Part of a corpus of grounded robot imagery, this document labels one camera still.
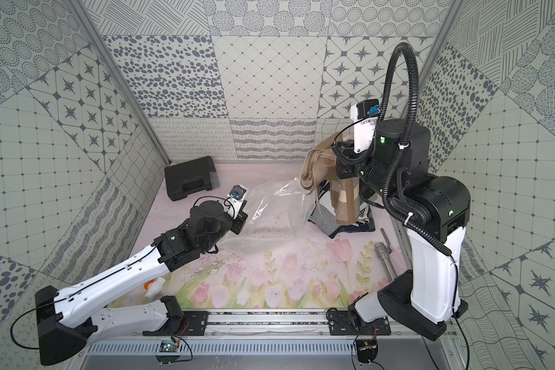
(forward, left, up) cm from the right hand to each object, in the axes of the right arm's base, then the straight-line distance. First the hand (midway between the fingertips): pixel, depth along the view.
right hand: (342, 149), depth 53 cm
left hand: (-1, +25, -21) cm, 33 cm away
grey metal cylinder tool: (-3, -24, -50) cm, 55 cm away
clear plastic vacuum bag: (+15, +18, -49) cm, 55 cm away
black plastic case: (+32, +61, -45) cm, 82 cm away
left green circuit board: (-34, +51, -53) cm, 81 cm away
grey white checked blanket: (+7, -2, -44) cm, 45 cm away
